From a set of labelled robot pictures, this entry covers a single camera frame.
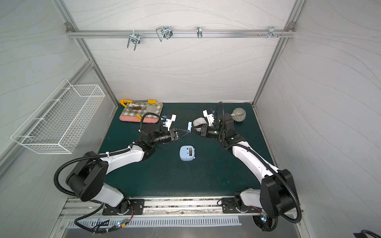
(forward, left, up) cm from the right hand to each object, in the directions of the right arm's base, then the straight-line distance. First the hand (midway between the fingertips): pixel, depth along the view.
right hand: (191, 128), depth 75 cm
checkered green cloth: (+31, +43, -23) cm, 58 cm away
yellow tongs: (+38, +59, -20) cm, 73 cm away
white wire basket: (-6, +62, +9) cm, 63 cm away
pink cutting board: (+24, +46, -23) cm, 56 cm away
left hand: (-4, +1, 0) cm, 4 cm away
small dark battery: (-2, +1, -22) cm, 22 cm away
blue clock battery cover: (+1, +1, +1) cm, 2 cm away
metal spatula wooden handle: (+33, +35, -22) cm, 53 cm away
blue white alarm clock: (-3, +3, -22) cm, 22 cm away
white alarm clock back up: (+21, -3, -21) cm, 30 cm away
